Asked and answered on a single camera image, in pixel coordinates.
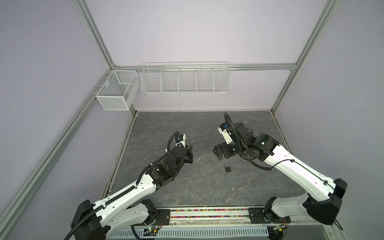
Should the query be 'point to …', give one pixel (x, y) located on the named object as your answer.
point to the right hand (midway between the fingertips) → (221, 148)
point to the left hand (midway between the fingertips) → (190, 148)
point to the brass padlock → (191, 145)
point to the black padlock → (227, 168)
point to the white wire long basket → (186, 78)
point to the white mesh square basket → (119, 90)
